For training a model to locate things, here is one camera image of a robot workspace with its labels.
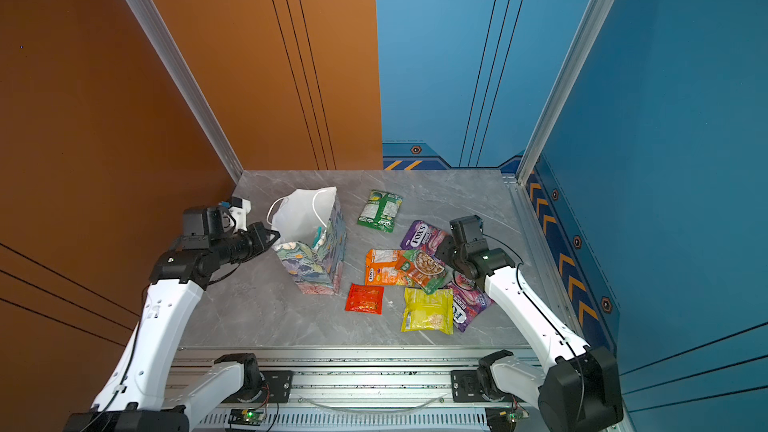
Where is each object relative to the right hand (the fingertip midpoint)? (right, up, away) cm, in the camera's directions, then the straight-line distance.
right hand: (438, 249), depth 83 cm
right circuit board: (+13, -38, -13) cm, 42 cm away
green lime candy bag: (-17, +10, +22) cm, 30 cm away
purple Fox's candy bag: (-3, +2, +16) cm, 17 cm away
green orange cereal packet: (-5, -8, +8) cm, 12 cm away
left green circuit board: (-47, -38, -12) cm, 62 cm away
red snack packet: (-21, -15, +4) cm, 26 cm away
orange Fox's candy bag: (-16, -7, +9) cm, 20 cm away
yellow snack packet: (-2, -17, -1) cm, 17 cm away
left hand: (-41, +6, -8) cm, 42 cm away
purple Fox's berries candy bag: (+9, -15, +2) cm, 18 cm away
